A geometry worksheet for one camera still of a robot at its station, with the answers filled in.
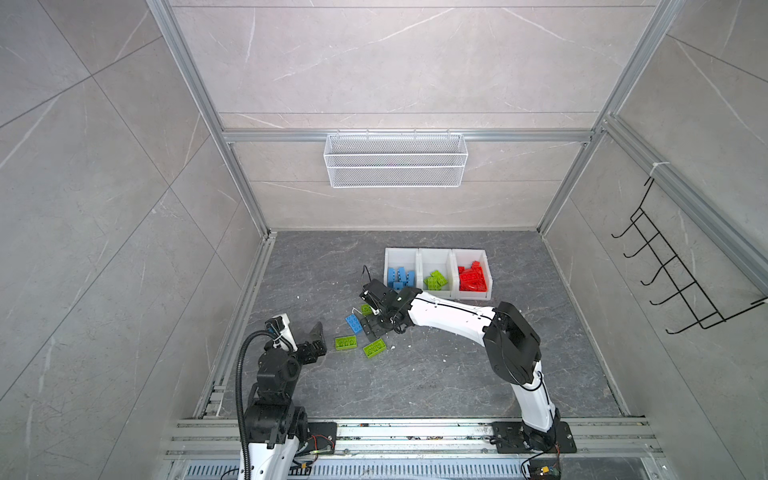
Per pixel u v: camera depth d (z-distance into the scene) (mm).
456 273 979
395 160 1005
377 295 695
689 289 625
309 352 681
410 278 1013
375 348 878
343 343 883
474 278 980
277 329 637
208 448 731
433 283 1013
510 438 730
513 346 504
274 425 538
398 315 644
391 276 1034
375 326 797
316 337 687
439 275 1050
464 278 975
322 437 730
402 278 1018
